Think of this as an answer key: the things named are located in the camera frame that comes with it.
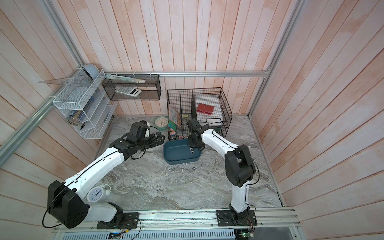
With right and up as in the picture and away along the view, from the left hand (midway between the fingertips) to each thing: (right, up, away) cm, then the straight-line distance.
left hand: (158, 141), depth 82 cm
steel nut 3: (+19, -7, +18) cm, 27 cm away
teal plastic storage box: (+10, -8, +17) cm, 21 cm away
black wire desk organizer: (+15, +28, +30) cm, 43 cm away
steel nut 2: (+20, -18, +9) cm, 28 cm away
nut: (+20, -9, +16) cm, 27 cm away
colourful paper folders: (+6, +14, +27) cm, 31 cm away
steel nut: (+7, -18, +8) cm, 21 cm away
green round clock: (-4, +12, +31) cm, 34 cm away
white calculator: (-23, +32, +16) cm, 43 cm away
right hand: (+18, -3, +12) cm, 22 cm away
